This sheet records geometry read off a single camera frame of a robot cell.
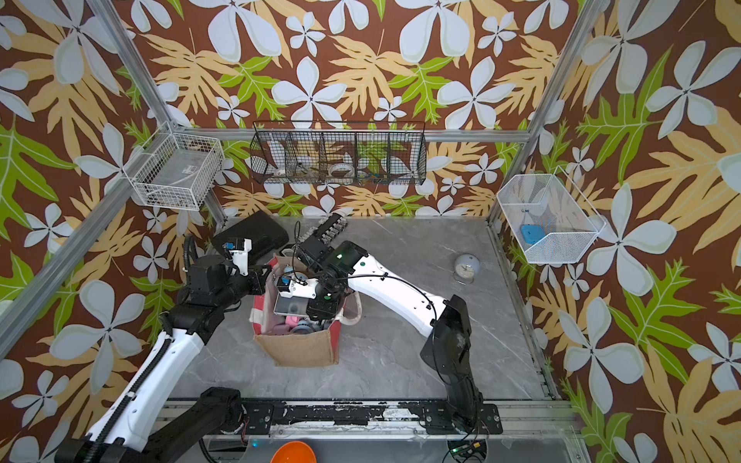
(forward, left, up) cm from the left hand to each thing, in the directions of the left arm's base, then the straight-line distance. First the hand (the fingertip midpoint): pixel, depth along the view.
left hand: (269, 263), depth 77 cm
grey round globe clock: (+11, -61, -17) cm, 64 cm away
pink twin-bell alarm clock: (-10, -5, -15) cm, 19 cm away
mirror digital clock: (-9, -5, -9) cm, 13 cm away
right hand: (-10, -12, -6) cm, 17 cm away
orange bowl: (-41, -10, -18) cm, 46 cm away
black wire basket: (+41, -31, +8) cm, 52 cm away
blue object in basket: (+9, -73, +3) cm, 74 cm away
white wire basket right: (+15, -80, +3) cm, 82 cm away
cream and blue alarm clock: (-12, -8, -15) cm, 21 cm away
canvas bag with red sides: (-21, -15, -6) cm, 27 cm away
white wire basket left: (+26, +31, +11) cm, 42 cm away
